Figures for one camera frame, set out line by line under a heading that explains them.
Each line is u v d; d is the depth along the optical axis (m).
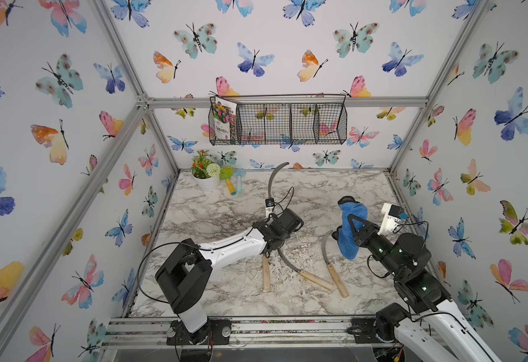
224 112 0.88
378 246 0.59
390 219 0.60
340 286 0.82
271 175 0.78
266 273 0.85
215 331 0.74
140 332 0.76
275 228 0.65
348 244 0.65
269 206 0.76
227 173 1.18
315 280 0.84
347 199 0.70
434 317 0.47
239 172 1.19
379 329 0.67
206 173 1.02
